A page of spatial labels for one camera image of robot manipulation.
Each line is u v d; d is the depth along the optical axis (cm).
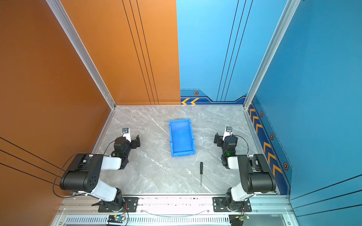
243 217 70
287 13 71
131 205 73
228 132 79
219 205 72
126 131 81
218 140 86
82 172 46
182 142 99
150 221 70
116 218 71
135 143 85
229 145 71
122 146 72
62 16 72
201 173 84
